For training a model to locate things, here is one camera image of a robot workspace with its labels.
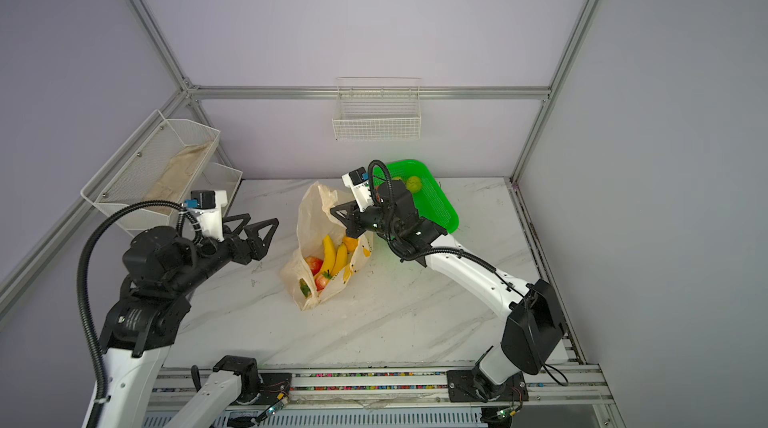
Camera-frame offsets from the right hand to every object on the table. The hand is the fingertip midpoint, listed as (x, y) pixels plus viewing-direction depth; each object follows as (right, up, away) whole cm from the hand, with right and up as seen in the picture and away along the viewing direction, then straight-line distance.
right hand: (330, 210), depth 69 cm
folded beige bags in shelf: (-44, +8, +9) cm, 46 cm away
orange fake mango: (+1, -11, +26) cm, 28 cm away
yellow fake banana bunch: (-4, -17, +21) cm, 27 cm away
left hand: (-12, -2, -9) cm, 15 cm away
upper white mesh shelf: (-50, +13, +13) cm, 53 cm away
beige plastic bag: (-5, -2, +7) cm, 9 cm away
